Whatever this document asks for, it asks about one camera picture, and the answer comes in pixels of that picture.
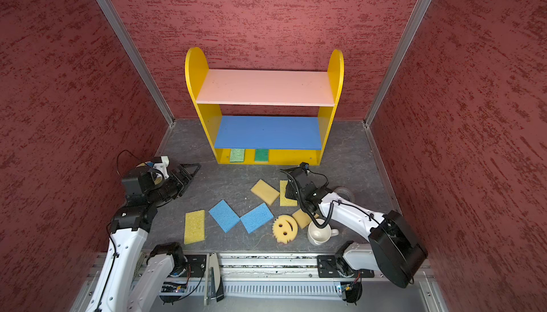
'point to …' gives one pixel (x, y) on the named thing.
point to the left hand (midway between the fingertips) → (198, 175)
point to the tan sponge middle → (265, 191)
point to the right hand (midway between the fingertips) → (289, 192)
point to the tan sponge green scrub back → (261, 155)
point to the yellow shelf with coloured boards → (290, 139)
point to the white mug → (319, 236)
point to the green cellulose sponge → (236, 155)
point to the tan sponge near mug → (302, 217)
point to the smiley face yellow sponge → (285, 229)
